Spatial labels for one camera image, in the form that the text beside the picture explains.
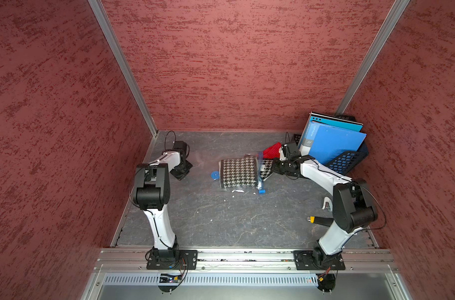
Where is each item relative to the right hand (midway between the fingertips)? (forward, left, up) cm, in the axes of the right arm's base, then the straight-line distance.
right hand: (272, 170), depth 94 cm
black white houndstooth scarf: (-1, +15, -1) cm, 15 cm away
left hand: (+2, +46, -6) cm, 47 cm away
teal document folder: (+12, -27, +21) cm, 37 cm away
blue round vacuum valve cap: (+2, +30, -6) cm, 31 cm away
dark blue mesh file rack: (-4, -32, +10) cm, 34 cm away
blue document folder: (+5, -23, +16) cm, 28 cm away
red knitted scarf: (+17, -4, -6) cm, 18 cm away
